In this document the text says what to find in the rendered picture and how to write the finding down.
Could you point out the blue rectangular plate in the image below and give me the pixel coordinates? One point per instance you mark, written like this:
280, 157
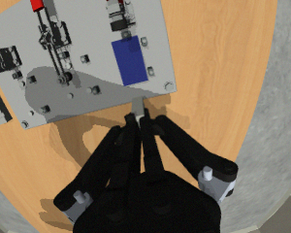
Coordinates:
130, 60

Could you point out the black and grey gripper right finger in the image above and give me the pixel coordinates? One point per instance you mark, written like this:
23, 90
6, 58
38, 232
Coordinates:
216, 175

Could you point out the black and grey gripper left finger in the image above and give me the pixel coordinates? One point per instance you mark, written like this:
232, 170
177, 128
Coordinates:
106, 164

